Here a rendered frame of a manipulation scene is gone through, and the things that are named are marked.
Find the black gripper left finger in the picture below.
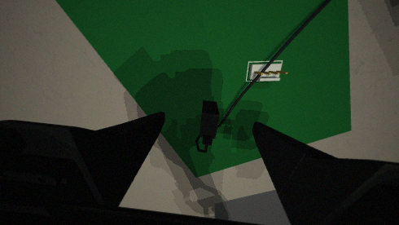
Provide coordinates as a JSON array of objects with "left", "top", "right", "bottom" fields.
[{"left": 0, "top": 112, "right": 165, "bottom": 206}]

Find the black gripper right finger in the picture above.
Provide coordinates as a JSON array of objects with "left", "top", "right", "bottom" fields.
[{"left": 252, "top": 121, "right": 399, "bottom": 225}]

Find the green circuit board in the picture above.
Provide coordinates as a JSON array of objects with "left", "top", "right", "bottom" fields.
[{"left": 55, "top": 0, "right": 351, "bottom": 178}]

